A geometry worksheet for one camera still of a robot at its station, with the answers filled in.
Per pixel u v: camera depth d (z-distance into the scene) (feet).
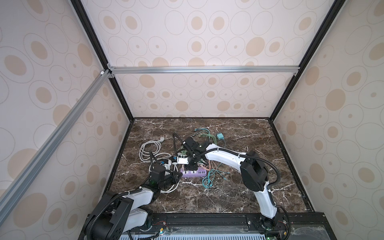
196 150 2.17
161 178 2.33
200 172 2.87
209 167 2.94
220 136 3.49
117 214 1.41
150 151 3.38
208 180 2.87
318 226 2.40
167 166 2.67
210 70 2.96
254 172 1.70
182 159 2.53
